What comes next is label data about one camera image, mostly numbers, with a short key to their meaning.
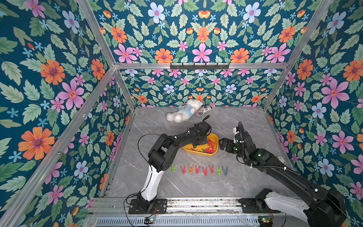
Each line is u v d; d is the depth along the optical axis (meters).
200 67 0.92
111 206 0.75
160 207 0.73
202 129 0.78
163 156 0.54
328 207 0.38
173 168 0.86
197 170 0.86
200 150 0.95
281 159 0.87
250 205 0.72
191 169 0.86
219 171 0.85
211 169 0.86
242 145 0.58
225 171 0.85
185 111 1.07
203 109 1.15
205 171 0.86
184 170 0.87
